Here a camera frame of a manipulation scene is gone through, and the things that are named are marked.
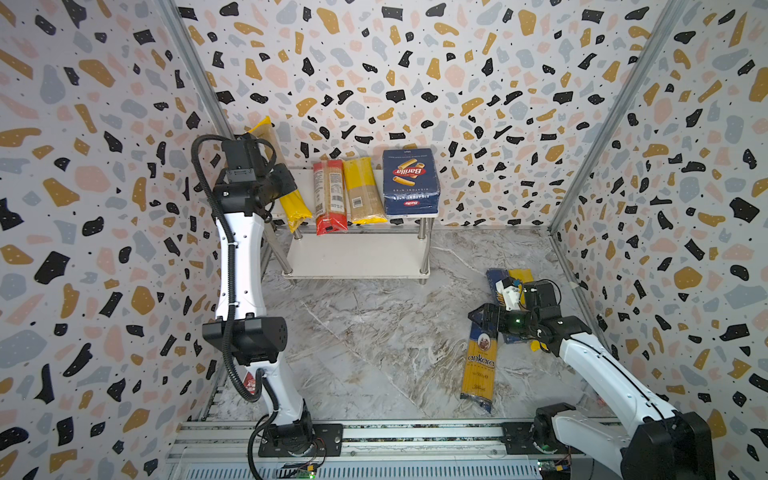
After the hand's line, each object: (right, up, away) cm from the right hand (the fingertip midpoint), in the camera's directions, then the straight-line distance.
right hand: (477, 312), depth 82 cm
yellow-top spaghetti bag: (-30, +29, -5) cm, 42 cm away
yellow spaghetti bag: (+24, +8, +27) cm, 38 cm away
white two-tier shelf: (-23, +18, +28) cm, 40 cm away
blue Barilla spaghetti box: (+13, +8, +25) cm, 29 cm away
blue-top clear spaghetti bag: (+1, -16, +2) cm, 16 cm away
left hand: (-49, +37, -8) cm, 62 cm away
